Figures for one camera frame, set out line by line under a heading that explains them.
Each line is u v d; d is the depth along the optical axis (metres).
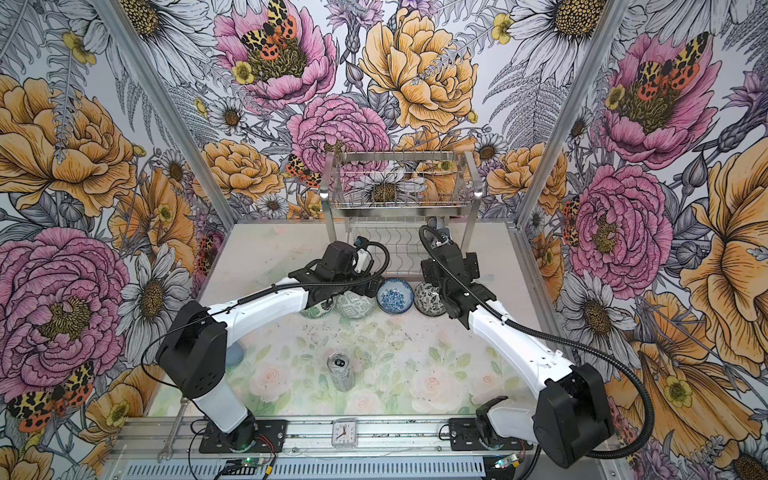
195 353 0.46
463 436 0.74
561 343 0.44
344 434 0.73
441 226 1.06
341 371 0.72
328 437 0.76
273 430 0.76
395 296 0.97
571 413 0.40
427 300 0.97
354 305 0.97
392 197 1.16
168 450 0.73
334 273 0.68
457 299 0.59
